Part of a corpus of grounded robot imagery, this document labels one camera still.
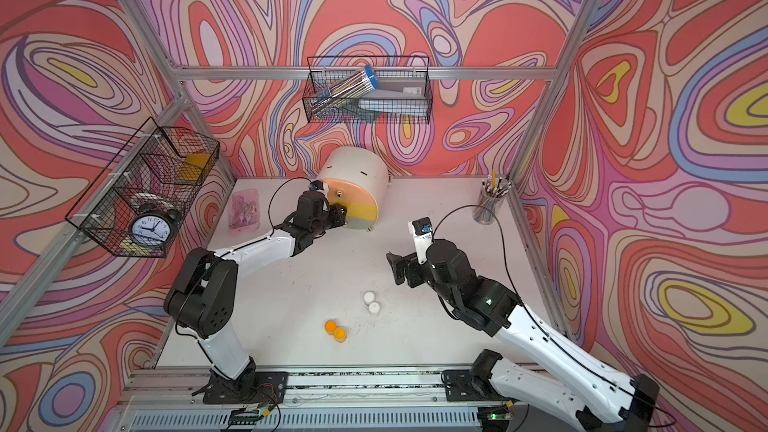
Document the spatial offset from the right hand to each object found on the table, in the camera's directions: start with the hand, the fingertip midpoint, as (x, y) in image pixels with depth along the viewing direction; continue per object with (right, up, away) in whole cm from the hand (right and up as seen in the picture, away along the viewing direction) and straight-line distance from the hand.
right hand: (408, 256), depth 71 cm
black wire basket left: (-64, +13, -1) cm, 65 cm away
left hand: (-18, +11, +22) cm, 31 cm away
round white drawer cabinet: (-14, +20, +20) cm, 32 cm away
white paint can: (-10, -15, +15) cm, 24 cm away
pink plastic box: (-58, +9, +37) cm, 69 cm away
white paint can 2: (-9, -17, +13) cm, 23 cm away
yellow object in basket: (-57, +22, +7) cm, 62 cm away
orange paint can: (-21, -22, +11) cm, 32 cm away
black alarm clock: (-59, +7, -3) cm, 60 cm away
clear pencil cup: (+29, +17, +23) cm, 41 cm away
